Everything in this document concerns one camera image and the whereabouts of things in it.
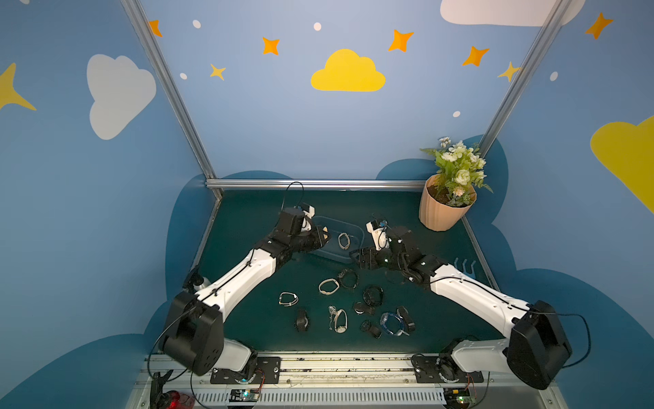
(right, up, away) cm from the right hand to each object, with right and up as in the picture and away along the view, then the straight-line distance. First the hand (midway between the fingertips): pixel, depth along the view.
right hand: (363, 248), depth 83 cm
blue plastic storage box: (-10, -3, +19) cm, 22 cm away
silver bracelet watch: (-24, -20, +5) cm, 32 cm away
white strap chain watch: (-8, -25, +2) cm, 26 cm away
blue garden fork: (+43, -11, +13) cm, 47 cm away
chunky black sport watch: (+4, -18, +6) cm, 19 cm away
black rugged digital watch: (-20, -23, -4) cm, 31 cm away
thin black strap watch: (-7, -11, +8) cm, 15 cm away
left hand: (-9, +4, -1) cm, 10 cm away
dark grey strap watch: (+15, -25, -1) cm, 29 cm away
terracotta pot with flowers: (+37, +20, +18) cm, 46 cm away
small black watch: (+1, -25, -2) cm, 25 cm away
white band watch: (-6, -2, +19) cm, 20 cm away
